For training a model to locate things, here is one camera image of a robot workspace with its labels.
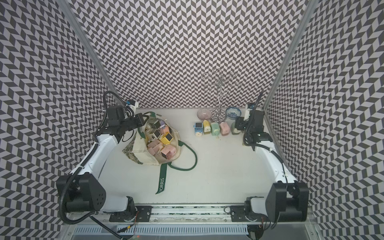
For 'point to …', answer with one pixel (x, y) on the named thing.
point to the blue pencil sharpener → (198, 128)
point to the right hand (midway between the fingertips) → (241, 120)
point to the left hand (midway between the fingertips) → (148, 117)
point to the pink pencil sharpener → (225, 128)
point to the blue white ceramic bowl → (232, 113)
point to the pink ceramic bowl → (204, 114)
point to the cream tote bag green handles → (158, 143)
